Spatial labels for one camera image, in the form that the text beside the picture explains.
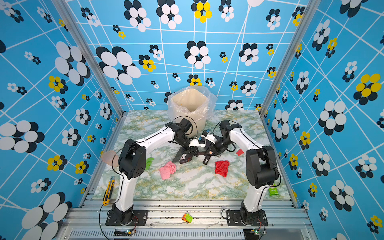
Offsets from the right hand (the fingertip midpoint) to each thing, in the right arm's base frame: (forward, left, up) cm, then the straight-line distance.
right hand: (209, 153), depth 88 cm
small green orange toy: (-32, +11, -7) cm, 35 cm away
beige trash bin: (+35, +11, +8) cm, 37 cm away
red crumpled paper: (-6, -8, -7) cm, 12 cm away
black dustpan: (-3, +1, +4) cm, 6 cm away
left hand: (+1, +6, 0) cm, 6 cm away
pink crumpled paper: (-8, +26, -7) cm, 28 cm away
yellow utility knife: (-20, +56, -6) cm, 59 cm away
